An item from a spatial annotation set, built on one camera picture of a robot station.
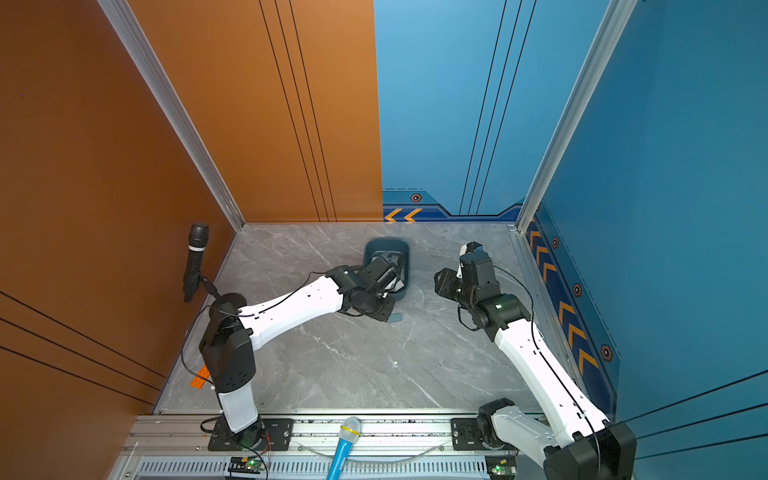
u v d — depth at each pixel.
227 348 0.44
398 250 1.12
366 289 0.62
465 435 0.72
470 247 0.68
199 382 0.81
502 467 0.71
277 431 0.74
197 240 0.76
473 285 0.57
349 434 0.70
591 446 0.37
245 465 0.71
